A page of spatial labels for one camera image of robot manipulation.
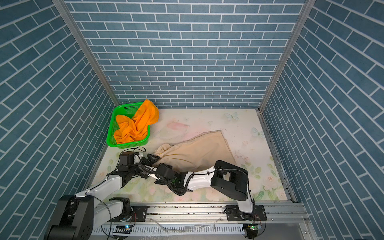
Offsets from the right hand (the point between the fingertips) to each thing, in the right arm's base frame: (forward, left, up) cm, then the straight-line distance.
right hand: (154, 166), depth 81 cm
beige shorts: (+14, -22, -7) cm, 27 cm away
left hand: (+4, -1, -3) cm, 5 cm away
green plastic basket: (+44, +33, -1) cm, 55 cm away
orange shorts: (+21, +20, +4) cm, 30 cm away
